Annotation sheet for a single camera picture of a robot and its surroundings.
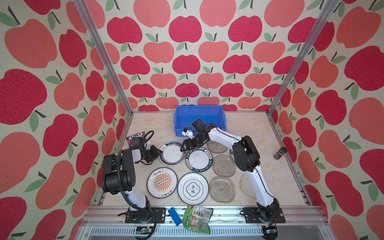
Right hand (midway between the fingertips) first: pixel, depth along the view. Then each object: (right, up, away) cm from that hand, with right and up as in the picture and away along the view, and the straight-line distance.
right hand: (187, 148), depth 95 cm
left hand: (-16, -3, +1) cm, 16 cm away
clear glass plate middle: (+23, -10, -3) cm, 26 cm away
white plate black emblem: (+4, -20, -12) cm, 24 cm away
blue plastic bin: (-3, +23, +24) cm, 33 cm away
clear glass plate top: (+19, +1, +3) cm, 19 cm away
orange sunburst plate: (-14, -18, -10) cm, 25 cm away
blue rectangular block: (-5, -31, -21) cm, 38 cm away
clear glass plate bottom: (+20, -21, -12) cm, 32 cm away
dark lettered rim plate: (+8, -7, -1) cm, 11 cm away
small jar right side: (+57, -2, -6) cm, 57 cm away
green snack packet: (+6, -30, -23) cm, 39 cm away
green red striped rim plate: (-10, -5, +1) cm, 11 cm away
